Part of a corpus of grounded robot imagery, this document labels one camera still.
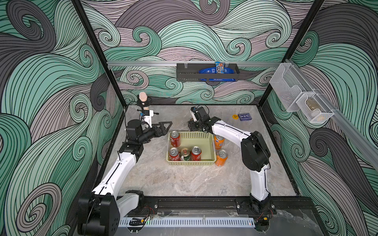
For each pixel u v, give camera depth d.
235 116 1.14
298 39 0.82
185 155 0.81
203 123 0.72
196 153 0.82
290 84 0.78
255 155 0.52
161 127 0.68
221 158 0.81
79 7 0.71
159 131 0.67
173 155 0.81
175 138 0.88
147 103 0.91
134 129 0.58
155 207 0.73
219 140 0.87
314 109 0.64
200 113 0.74
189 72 0.95
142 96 0.87
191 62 0.94
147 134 0.68
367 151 0.50
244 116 1.11
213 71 0.92
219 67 0.90
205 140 0.97
